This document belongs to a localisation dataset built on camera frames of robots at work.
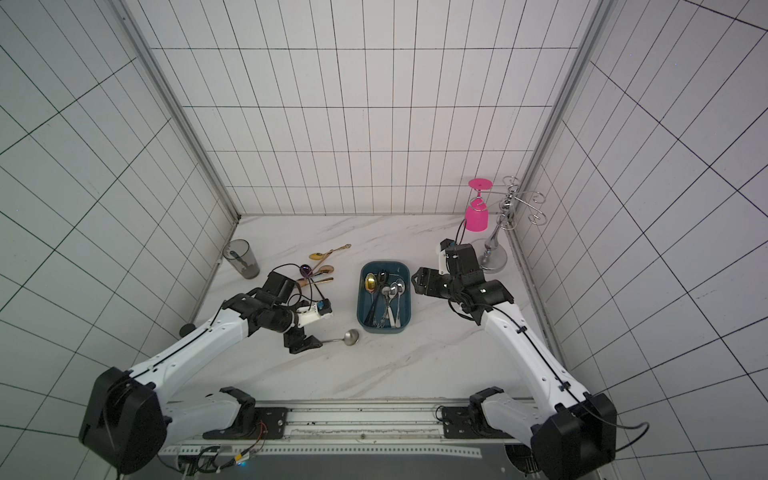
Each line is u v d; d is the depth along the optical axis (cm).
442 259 71
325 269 103
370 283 98
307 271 103
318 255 107
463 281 58
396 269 96
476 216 99
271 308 63
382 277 98
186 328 80
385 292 97
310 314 71
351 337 86
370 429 73
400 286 97
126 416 39
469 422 72
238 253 90
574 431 37
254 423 71
